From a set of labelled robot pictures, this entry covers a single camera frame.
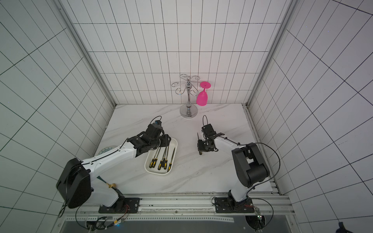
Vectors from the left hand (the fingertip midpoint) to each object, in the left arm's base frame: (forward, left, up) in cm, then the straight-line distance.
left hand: (166, 141), depth 85 cm
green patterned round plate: (-2, +39, -7) cm, 40 cm away
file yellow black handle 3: (-9, -3, -11) cm, 14 cm away
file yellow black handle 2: (-9, 0, -11) cm, 14 cm away
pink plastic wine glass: (+32, -23, +7) cm, 41 cm away
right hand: (+1, -18, -10) cm, 20 cm away
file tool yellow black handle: (-9, +3, -11) cm, 15 cm away
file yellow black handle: (-8, +8, -10) cm, 15 cm away
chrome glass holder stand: (+35, -13, -12) cm, 39 cm away
